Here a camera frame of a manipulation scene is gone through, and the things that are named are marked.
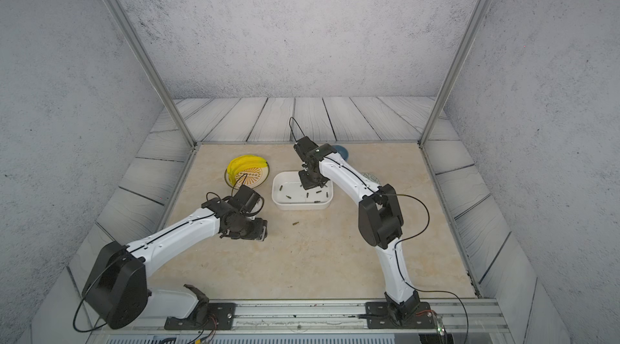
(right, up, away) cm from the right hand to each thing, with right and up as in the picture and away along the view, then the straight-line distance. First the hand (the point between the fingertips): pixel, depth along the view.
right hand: (311, 182), depth 92 cm
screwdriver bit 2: (-14, -4, +12) cm, 19 cm away
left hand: (-16, -17, -8) cm, 25 cm away
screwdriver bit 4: (+3, -5, +10) cm, 11 cm away
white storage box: (-10, -5, +10) cm, 15 cm away
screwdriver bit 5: (-10, -7, +8) cm, 14 cm away
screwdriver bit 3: (-2, -6, +10) cm, 12 cm away
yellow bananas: (-32, +7, +15) cm, 36 cm away
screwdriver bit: (-7, -16, +2) cm, 18 cm away
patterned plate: (-25, +1, +14) cm, 29 cm away
